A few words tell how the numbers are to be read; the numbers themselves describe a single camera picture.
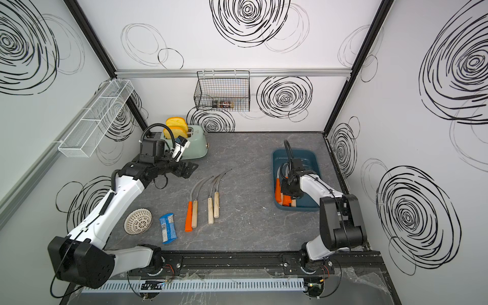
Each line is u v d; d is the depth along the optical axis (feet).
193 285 3.16
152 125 1.95
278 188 3.07
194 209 2.84
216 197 2.98
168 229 2.66
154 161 1.93
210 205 2.90
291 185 2.23
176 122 3.16
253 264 2.47
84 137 2.37
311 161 3.35
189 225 2.71
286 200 2.84
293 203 2.90
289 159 2.48
